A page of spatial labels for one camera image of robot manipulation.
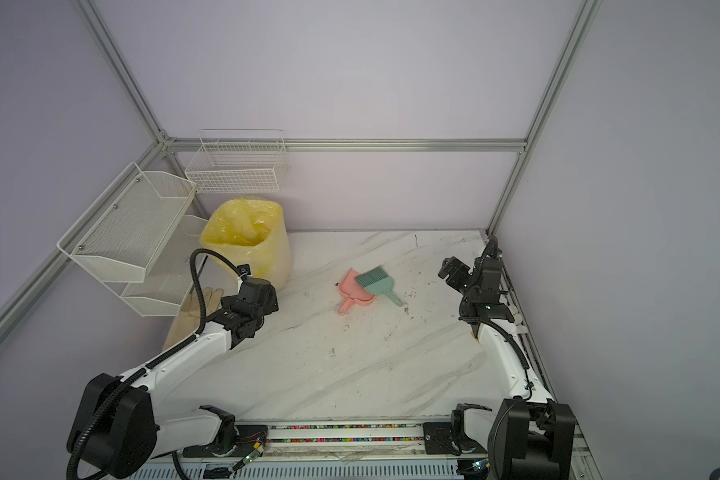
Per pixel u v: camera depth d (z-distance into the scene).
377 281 1.04
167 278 0.93
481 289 0.62
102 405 0.41
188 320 0.95
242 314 0.65
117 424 0.40
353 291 1.02
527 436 0.40
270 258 0.85
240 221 0.99
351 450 0.73
